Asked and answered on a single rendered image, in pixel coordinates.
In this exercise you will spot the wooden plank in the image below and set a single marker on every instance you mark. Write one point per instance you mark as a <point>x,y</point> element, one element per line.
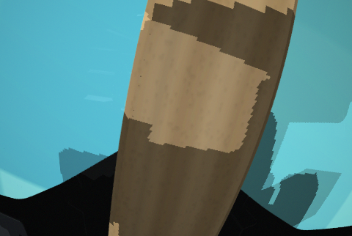
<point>201,90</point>

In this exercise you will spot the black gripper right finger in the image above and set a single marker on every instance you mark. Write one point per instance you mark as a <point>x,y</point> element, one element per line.
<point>248,218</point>

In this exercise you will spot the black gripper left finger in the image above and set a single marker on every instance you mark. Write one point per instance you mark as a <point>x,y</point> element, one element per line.
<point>80,206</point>

